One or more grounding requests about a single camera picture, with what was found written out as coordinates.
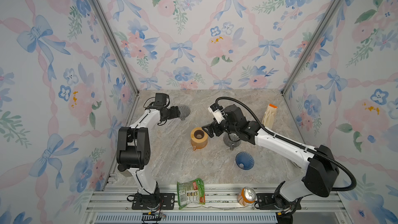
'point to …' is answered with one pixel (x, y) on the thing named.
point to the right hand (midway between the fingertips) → (208, 122)
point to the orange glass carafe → (200, 145)
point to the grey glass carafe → (232, 140)
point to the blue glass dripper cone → (244, 160)
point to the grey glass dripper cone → (184, 111)
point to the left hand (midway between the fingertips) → (175, 112)
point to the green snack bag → (190, 192)
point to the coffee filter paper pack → (268, 119)
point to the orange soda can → (246, 196)
